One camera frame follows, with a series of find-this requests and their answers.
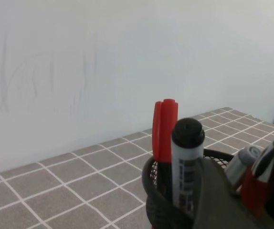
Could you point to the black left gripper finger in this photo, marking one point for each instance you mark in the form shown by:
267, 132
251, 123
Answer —
215, 206

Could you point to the red gel pen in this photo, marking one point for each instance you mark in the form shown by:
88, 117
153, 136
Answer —
164, 119

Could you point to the grey capped pen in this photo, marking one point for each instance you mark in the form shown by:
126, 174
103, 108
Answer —
239, 164

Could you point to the red black pen in holder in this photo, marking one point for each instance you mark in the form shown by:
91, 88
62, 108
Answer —
258, 183

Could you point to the black mesh pen holder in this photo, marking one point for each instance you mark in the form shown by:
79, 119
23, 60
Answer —
161, 173

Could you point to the black capped white marker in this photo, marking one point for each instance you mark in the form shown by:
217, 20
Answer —
187, 140

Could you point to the grey checkered tablecloth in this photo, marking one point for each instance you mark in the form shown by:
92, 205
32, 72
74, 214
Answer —
98, 187

